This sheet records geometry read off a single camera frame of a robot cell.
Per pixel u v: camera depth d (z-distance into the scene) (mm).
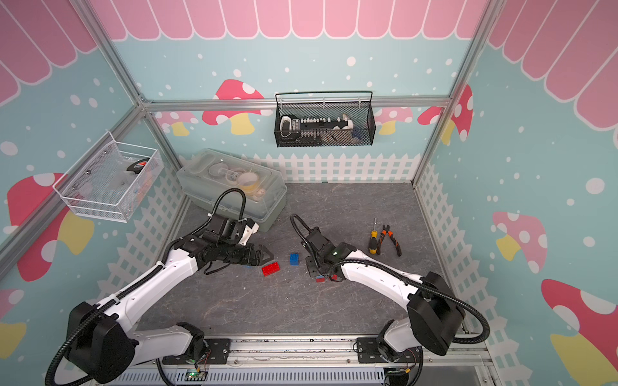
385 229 1028
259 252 712
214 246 623
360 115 961
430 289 432
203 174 950
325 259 604
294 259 961
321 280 893
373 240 995
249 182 961
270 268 899
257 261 699
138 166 780
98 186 750
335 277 581
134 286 458
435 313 419
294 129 878
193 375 717
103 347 393
